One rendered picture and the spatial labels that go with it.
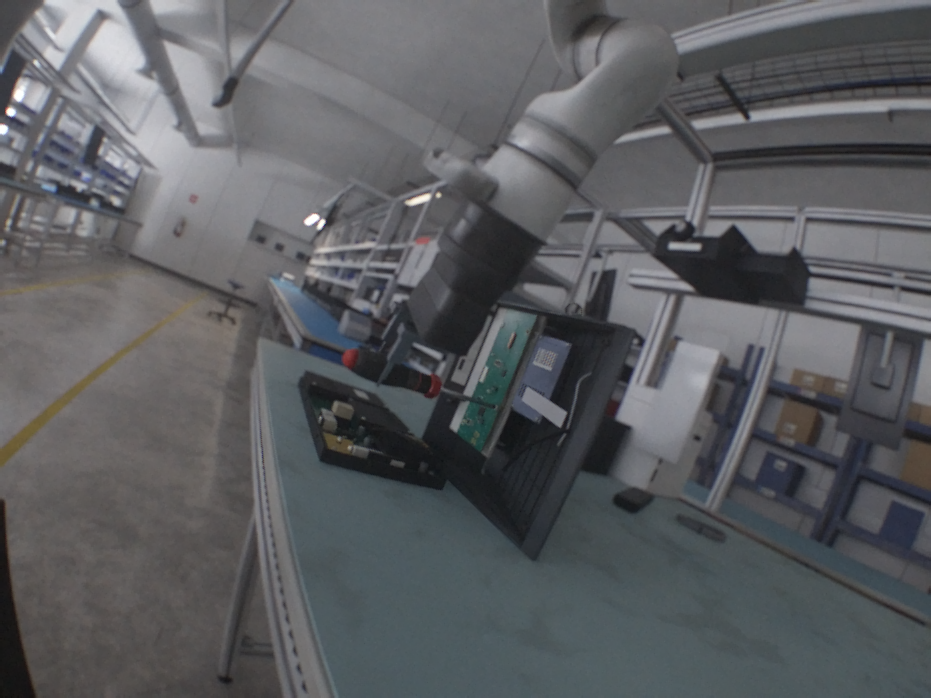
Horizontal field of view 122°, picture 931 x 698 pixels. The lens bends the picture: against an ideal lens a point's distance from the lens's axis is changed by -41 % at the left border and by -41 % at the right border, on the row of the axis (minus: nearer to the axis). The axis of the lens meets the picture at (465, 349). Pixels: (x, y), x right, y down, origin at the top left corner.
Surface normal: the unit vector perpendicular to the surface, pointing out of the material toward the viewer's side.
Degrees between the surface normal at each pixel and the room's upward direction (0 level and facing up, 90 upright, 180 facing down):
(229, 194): 90
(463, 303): 92
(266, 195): 90
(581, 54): 131
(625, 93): 127
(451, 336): 112
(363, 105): 90
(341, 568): 0
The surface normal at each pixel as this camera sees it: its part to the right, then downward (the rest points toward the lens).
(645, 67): 0.16, 0.69
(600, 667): 0.38, -0.92
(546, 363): -0.79, -0.32
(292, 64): 0.45, 0.19
